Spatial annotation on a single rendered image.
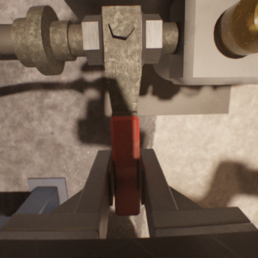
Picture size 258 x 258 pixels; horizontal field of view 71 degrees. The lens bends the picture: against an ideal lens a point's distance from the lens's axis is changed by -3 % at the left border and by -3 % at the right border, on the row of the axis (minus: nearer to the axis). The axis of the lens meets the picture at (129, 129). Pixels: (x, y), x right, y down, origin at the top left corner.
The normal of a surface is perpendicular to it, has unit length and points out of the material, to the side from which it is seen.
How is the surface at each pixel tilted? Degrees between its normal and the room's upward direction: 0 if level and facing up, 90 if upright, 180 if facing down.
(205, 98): 0
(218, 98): 0
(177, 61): 90
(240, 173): 0
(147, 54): 60
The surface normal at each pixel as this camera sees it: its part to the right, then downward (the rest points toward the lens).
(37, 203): -0.03, -0.97
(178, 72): -1.00, 0.03
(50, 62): 0.99, 0.11
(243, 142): 0.02, 0.25
